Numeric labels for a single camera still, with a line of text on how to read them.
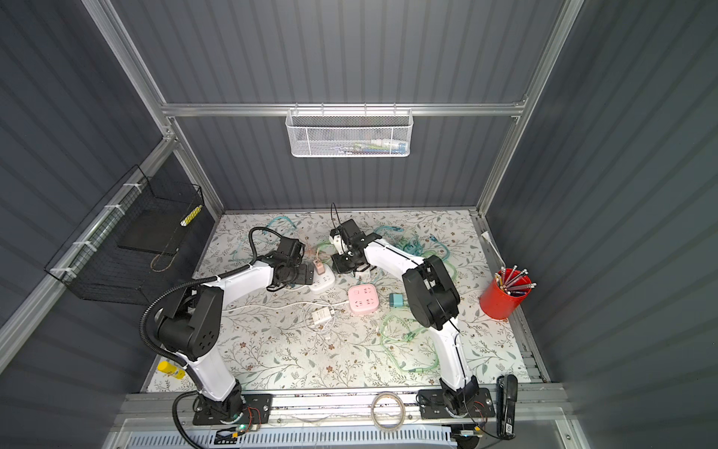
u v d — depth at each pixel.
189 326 0.48
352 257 0.73
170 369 0.73
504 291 0.79
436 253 1.06
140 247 0.75
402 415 0.72
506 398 0.73
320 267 0.94
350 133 1.24
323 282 0.96
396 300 0.92
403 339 0.86
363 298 0.92
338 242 0.89
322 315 0.88
